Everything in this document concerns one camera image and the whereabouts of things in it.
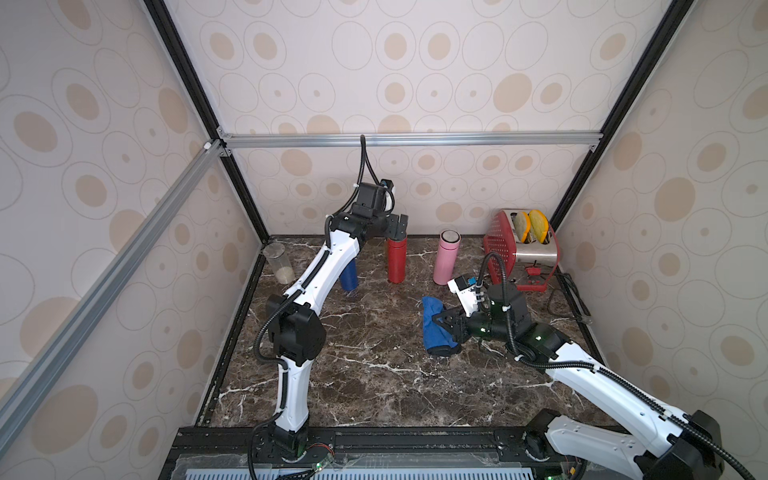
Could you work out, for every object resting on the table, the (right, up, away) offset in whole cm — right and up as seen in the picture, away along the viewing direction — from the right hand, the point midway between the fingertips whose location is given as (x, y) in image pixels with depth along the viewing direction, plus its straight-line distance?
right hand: (433, 323), depth 72 cm
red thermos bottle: (-8, +16, +26) cm, 32 cm away
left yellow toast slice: (+33, +28, +25) cm, 50 cm away
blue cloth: (0, -2, -2) cm, 3 cm away
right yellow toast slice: (+38, +27, +23) cm, 52 cm away
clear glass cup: (-47, +17, +23) cm, 55 cm away
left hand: (-8, +28, +13) cm, 32 cm away
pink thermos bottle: (+7, +16, +23) cm, 29 cm away
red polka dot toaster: (+25, +18, +22) cm, 38 cm away
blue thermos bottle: (-24, +10, +29) cm, 39 cm away
